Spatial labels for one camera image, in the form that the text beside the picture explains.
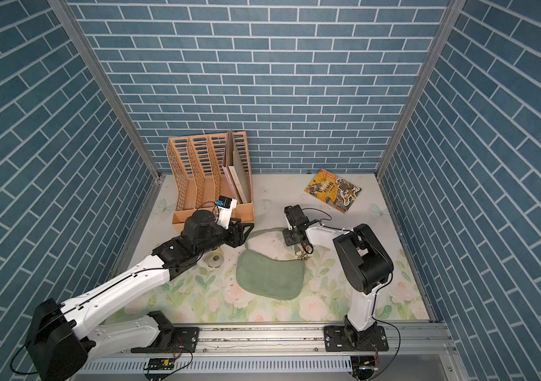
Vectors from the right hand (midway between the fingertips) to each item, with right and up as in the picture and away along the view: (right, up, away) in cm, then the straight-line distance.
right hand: (293, 235), depth 99 cm
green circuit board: (-42, -35, -27) cm, 61 cm away
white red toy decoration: (-29, -6, -15) cm, 33 cm away
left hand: (-14, +7, -24) cm, 28 cm away
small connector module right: (+20, -35, -28) cm, 49 cm away
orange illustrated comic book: (+20, +19, +14) cm, 31 cm away
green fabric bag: (-10, -13, -13) cm, 21 cm away
